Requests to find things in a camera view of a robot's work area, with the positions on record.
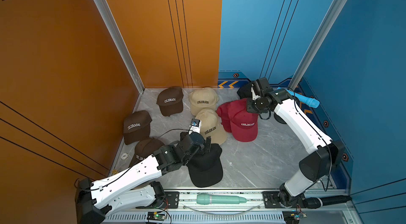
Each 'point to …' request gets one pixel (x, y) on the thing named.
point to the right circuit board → (291, 217)
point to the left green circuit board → (155, 215)
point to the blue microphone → (311, 102)
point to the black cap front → (205, 170)
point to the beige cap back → (202, 98)
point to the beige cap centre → (211, 126)
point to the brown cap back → (171, 101)
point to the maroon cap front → (244, 123)
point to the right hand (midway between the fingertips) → (248, 107)
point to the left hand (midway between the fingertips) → (203, 134)
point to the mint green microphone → (206, 199)
